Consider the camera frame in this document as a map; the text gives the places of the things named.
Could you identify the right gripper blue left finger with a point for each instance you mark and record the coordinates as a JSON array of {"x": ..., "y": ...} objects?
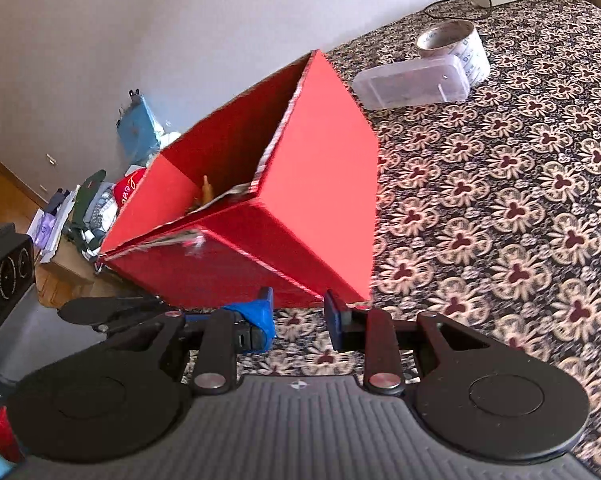
[{"x": 253, "y": 323}]

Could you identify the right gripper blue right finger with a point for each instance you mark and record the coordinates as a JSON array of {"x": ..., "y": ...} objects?
[{"x": 347, "y": 326}]

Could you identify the red cardboard box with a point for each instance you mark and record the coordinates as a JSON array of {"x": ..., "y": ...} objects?
[{"x": 294, "y": 167}]

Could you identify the orange calabash gourd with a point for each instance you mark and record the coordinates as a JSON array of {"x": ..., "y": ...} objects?
[{"x": 207, "y": 194}]

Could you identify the clear plastic container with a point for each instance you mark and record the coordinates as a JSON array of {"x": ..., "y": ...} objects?
[{"x": 421, "y": 81}]

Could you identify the blue gift bag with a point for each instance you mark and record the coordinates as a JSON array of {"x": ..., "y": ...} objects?
[{"x": 138, "y": 129}]

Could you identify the floral patterned tablecloth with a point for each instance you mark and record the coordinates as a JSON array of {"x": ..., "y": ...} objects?
[{"x": 489, "y": 211}]

